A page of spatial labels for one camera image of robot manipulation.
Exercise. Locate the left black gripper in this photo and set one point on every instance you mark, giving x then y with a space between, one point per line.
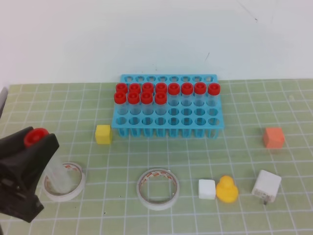
20 172

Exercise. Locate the red-capped test tube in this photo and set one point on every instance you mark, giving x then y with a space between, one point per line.
55 171

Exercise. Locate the front row tube one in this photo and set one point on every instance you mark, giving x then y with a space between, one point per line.
120 103

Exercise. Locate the row tube one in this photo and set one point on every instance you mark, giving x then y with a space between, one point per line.
120 103
122 87

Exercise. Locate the back row tube one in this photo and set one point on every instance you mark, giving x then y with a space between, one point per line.
122 87

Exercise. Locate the front row tube two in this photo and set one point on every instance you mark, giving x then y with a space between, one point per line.
134 102

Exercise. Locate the row tube two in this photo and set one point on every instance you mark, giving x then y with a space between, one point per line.
135 87
134 102

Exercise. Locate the back row tube two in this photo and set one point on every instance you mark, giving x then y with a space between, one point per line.
135 87

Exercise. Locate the blue test tube rack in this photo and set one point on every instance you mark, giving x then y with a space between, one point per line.
178 120

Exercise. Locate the front row tube three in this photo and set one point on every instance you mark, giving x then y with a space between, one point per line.
147 103

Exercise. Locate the row tube three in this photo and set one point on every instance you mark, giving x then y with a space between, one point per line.
147 103
147 87

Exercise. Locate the back row tube three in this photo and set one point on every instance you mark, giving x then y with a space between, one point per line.
147 87

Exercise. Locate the front row tube four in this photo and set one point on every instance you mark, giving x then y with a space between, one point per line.
160 101

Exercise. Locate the row tube four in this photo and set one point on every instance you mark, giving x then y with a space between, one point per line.
161 88
160 101

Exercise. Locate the back row tube four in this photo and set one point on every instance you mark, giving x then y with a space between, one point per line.
161 88

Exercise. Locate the back row tube five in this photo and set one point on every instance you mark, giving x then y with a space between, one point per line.
173 94

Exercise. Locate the back row tube six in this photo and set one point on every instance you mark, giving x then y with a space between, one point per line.
187 92

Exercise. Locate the back row tube seven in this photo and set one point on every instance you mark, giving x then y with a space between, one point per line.
200 91

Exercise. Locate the back row tube eight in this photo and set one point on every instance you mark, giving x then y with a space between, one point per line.
213 92

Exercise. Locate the left white tape roll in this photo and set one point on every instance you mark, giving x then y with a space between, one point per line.
75 174

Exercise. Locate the white tape roll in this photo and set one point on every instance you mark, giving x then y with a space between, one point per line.
75 174
153 205

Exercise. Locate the grey object at left edge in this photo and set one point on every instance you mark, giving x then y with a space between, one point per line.
3 98

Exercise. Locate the yellow cube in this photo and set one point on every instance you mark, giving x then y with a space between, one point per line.
103 134

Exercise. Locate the centre white tape roll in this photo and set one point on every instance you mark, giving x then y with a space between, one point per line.
153 205

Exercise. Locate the white cube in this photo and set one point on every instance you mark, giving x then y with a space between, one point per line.
207 189

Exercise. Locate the yellow rubber duck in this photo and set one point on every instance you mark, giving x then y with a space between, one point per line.
226 190

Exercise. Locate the green grid cutting mat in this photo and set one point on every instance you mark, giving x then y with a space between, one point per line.
109 204

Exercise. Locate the white power adapter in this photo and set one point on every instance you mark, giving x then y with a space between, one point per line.
266 186

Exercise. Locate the orange cube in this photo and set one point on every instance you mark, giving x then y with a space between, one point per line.
273 138

